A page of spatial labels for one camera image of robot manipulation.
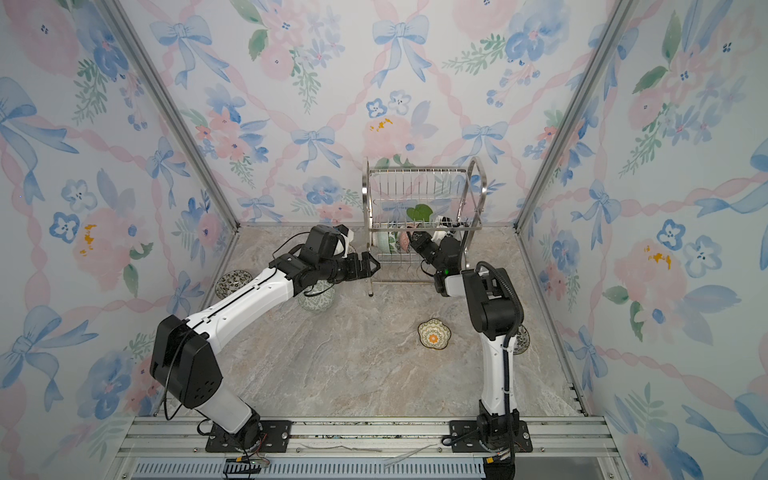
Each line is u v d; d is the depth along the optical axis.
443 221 0.90
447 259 0.80
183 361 0.43
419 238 0.92
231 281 1.00
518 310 0.52
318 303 0.97
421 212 0.86
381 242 1.00
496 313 0.58
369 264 0.74
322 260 0.65
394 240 0.98
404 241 0.97
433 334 0.90
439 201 1.14
